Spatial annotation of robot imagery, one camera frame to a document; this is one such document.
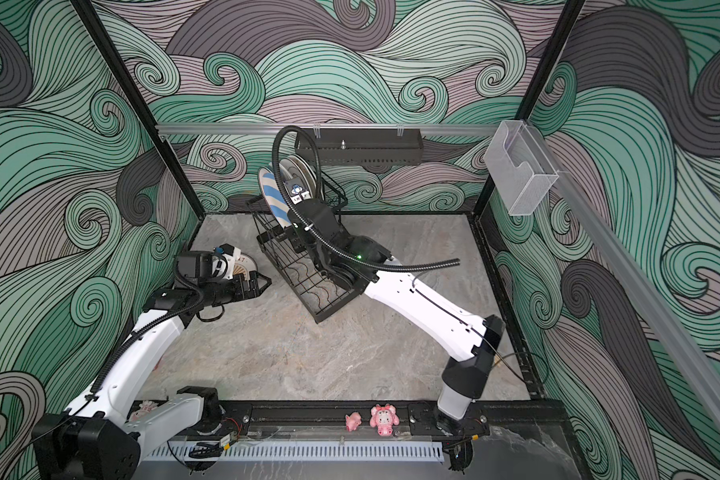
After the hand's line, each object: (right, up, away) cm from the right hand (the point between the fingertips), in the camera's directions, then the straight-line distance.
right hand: (304, 212), depth 65 cm
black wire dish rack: (-1, -23, +33) cm, 40 cm away
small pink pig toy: (+11, -51, +7) cm, 52 cm away
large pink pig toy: (+18, -50, +7) cm, 53 cm away
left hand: (-15, -18, +14) cm, 27 cm away
